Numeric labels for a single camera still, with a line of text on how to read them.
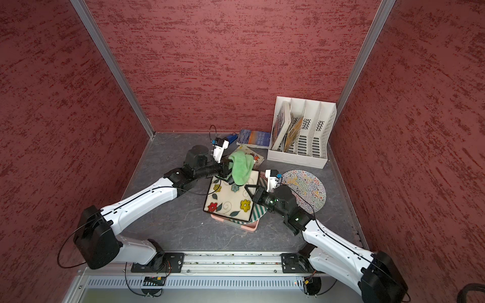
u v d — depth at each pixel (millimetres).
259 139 1170
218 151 681
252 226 762
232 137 1160
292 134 1095
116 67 885
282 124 947
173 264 737
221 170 669
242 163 708
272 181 701
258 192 680
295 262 740
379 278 398
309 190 950
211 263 757
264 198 667
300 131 1127
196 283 774
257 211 683
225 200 724
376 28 757
